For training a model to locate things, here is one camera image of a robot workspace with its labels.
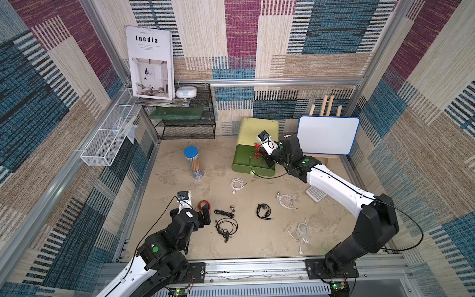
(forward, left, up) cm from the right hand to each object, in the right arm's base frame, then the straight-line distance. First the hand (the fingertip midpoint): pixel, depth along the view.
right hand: (260, 147), depth 83 cm
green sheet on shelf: (+27, +43, -1) cm, 51 cm away
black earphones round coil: (-19, -2, -25) cm, 31 cm away
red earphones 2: (0, +1, 0) cm, 1 cm away
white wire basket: (+6, +75, -5) cm, 76 cm away
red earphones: (-13, +28, -25) cm, 40 cm away
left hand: (-23, +26, -9) cm, 36 cm away
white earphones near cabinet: (-4, +11, -25) cm, 27 cm away
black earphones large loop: (-26, +16, -25) cm, 40 cm away
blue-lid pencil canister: (+2, +32, -5) cm, 33 cm away
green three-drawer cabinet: (-2, +7, -8) cm, 11 cm away
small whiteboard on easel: (+11, -35, -5) cm, 37 cm away
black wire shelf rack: (+34, +36, -13) cm, 51 cm away
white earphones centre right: (-14, -13, -25) cm, 31 cm away
